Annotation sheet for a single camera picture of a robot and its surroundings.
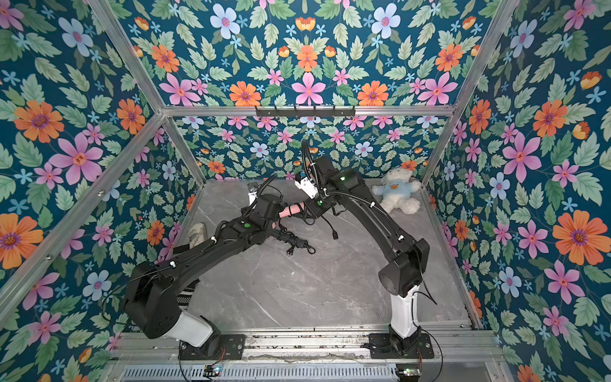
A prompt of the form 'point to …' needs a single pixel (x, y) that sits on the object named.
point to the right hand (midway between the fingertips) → (318, 201)
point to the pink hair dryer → (296, 208)
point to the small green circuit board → (212, 371)
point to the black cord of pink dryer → (335, 234)
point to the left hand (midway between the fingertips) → (265, 205)
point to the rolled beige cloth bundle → (196, 234)
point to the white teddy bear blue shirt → (395, 189)
